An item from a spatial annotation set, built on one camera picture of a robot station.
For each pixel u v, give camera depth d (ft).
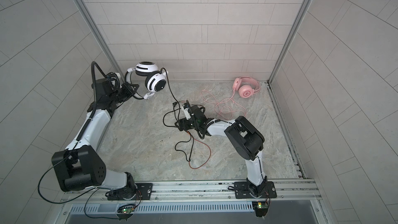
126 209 2.10
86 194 1.46
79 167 1.38
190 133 2.83
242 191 2.33
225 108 3.34
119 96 2.20
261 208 2.23
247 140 1.64
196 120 2.36
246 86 3.42
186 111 2.67
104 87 1.96
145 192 2.31
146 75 2.12
